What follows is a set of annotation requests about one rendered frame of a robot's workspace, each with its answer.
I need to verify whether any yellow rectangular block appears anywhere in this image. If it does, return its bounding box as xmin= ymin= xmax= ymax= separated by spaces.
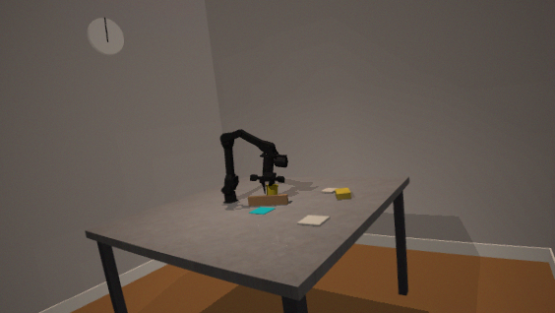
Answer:
xmin=336 ymin=188 xmax=351 ymax=200

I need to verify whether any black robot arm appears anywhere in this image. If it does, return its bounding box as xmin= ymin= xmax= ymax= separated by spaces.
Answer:
xmin=220 ymin=129 xmax=288 ymax=204

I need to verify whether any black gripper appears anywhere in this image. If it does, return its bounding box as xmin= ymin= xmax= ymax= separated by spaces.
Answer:
xmin=250 ymin=166 xmax=284 ymax=194

